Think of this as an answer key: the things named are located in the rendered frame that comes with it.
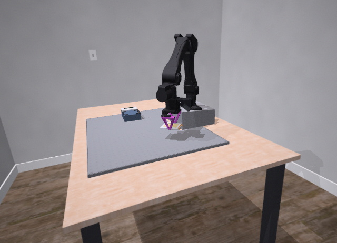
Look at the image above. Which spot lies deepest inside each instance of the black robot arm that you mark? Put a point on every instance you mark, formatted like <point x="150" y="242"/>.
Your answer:
<point x="184" y="50"/>

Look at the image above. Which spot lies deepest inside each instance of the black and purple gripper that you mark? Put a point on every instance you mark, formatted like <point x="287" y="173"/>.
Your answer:
<point x="165" y="115"/>

